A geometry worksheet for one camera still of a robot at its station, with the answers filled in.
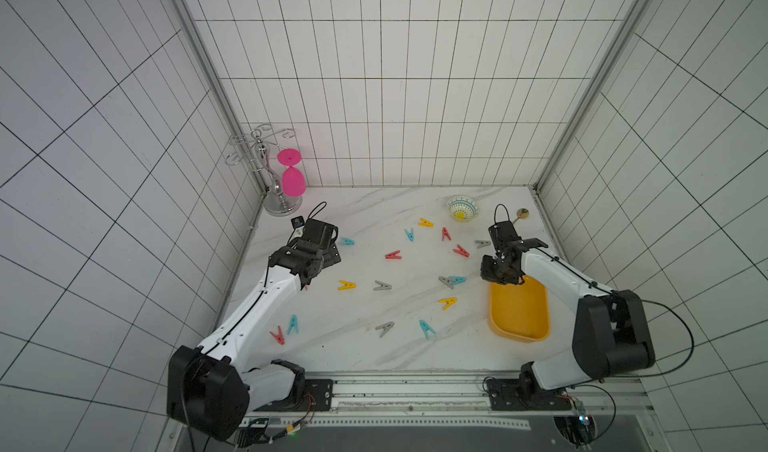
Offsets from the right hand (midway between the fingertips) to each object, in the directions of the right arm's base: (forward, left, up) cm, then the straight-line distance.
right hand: (478, 273), depth 90 cm
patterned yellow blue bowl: (+28, +2, -2) cm, 28 cm away
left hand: (-5, +49, +11) cm, 51 cm away
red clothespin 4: (-22, +58, -3) cm, 62 cm away
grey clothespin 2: (-1, +10, -4) cm, 10 cm away
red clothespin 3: (+7, +27, -4) cm, 28 cm away
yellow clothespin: (+23, +16, -4) cm, 28 cm away
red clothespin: (+18, +9, -4) cm, 21 cm away
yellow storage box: (-10, -12, -5) cm, 16 cm away
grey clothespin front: (-18, +28, -3) cm, 33 cm away
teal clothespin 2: (-18, +55, -4) cm, 58 cm away
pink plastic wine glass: (+29, +65, +8) cm, 71 cm away
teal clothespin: (-1, +6, -4) cm, 7 cm away
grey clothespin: (-4, +30, -4) cm, 30 cm away
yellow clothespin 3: (-8, +9, -5) cm, 13 cm away
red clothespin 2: (+10, +4, -4) cm, 12 cm away
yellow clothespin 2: (-5, +41, -3) cm, 41 cm away
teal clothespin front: (-17, +16, -4) cm, 24 cm away
